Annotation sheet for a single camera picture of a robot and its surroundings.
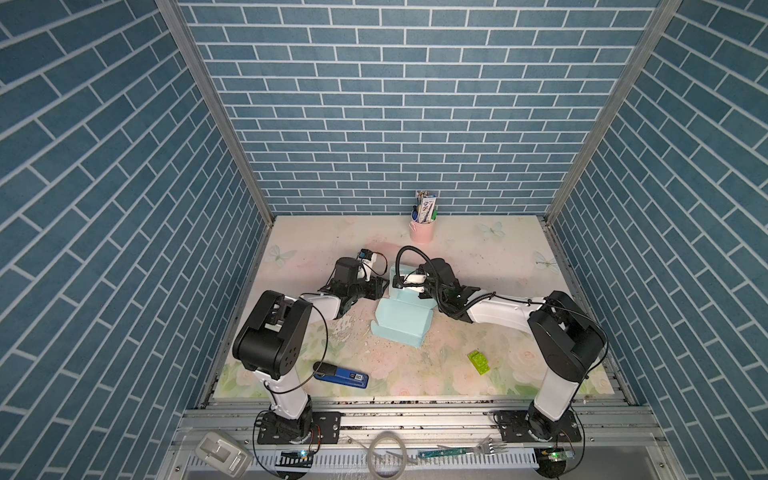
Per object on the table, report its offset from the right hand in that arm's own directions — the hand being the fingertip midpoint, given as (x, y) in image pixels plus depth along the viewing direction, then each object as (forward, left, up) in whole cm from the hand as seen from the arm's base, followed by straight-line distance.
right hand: (419, 262), depth 93 cm
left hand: (-3, +11, -6) cm, 13 cm away
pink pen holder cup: (+20, -1, -8) cm, 22 cm away
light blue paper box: (-12, +4, -13) cm, 18 cm away
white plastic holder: (-52, +43, -9) cm, 68 cm away
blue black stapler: (-33, +21, -8) cm, 40 cm away
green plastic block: (-26, -18, -11) cm, 33 cm away
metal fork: (-45, -19, -13) cm, 51 cm away
